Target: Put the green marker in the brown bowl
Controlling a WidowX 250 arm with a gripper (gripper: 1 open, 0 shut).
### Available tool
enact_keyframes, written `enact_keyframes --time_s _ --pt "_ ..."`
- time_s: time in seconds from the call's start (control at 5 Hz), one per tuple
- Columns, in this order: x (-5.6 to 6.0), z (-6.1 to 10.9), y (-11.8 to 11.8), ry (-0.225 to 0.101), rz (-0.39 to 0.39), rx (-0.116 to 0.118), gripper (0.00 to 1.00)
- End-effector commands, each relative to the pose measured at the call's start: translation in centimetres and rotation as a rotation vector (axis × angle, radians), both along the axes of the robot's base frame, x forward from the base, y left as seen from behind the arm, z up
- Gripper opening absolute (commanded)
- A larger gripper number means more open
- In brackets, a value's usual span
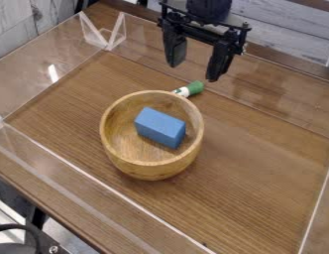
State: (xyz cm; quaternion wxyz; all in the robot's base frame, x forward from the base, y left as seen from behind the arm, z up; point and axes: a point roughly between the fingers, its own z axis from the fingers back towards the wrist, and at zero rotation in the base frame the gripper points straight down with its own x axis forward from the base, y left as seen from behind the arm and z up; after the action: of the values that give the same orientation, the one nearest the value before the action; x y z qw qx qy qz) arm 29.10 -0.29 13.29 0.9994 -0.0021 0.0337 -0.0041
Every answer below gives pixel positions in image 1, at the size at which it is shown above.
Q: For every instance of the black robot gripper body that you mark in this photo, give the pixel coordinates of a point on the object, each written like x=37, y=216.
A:
x=207, y=22

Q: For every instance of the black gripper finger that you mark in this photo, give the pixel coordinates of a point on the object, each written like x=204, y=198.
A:
x=173, y=43
x=219, y=61

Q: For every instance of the green capped white marker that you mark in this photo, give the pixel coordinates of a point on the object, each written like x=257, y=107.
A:
x=191, y=89

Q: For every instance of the brown wooden bowl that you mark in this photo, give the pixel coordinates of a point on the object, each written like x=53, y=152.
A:
x=135, y=155

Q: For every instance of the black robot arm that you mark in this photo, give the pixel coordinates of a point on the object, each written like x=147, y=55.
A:
x=204, y=21

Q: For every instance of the blue rectangular block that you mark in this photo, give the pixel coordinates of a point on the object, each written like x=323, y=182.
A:
x=160, y=127

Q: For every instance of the clear acrylic corner bracket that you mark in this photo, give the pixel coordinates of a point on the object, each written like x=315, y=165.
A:
x=104, y=39

